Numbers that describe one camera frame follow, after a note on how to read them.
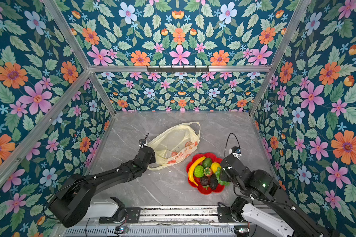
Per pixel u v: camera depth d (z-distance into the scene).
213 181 0.80
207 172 0.82
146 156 0.69
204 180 0.80
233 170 0.47
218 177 0.73
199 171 0.82
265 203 0.44
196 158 0.89
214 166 0.84
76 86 0.84
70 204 0.42
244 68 0.94
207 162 0.88
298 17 0.71
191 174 0.81
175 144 1.02
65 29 0.75
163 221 0.73
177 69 0.93
